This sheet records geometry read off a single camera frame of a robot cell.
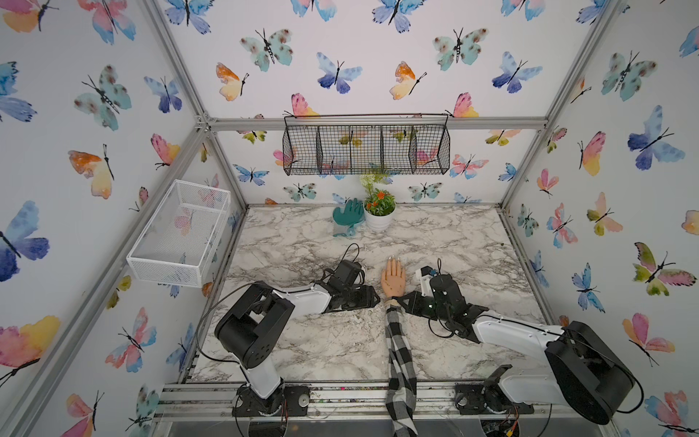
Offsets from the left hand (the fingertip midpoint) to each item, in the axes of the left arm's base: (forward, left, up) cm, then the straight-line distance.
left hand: (377, 299), depth 90 cm
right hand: (-3, -6, +6) cm, 9 cm away
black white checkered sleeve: (-29, -4, +5) cm, 30 cm away
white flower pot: (+29, -2, +4) cm, 30 cm away
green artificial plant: (+31, -2, +14) cm, 34 cm away
